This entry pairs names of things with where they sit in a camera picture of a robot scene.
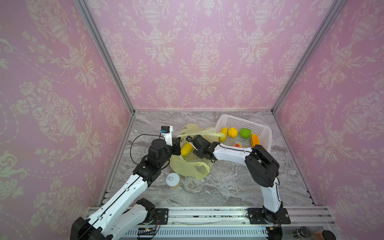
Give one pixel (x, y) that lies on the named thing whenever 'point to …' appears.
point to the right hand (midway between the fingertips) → (201, 145)
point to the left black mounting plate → (160, 217)
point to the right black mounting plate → (256, 216)
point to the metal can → (301, 232)
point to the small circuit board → (148, 231)
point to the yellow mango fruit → (186, 149)
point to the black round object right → (328, 235)
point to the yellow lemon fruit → (232, 132)
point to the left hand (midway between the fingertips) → (181, 138)
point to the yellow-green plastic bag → (188, 162)
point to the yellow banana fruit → (224, 130)
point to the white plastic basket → (265, 133)
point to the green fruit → (245, 133)
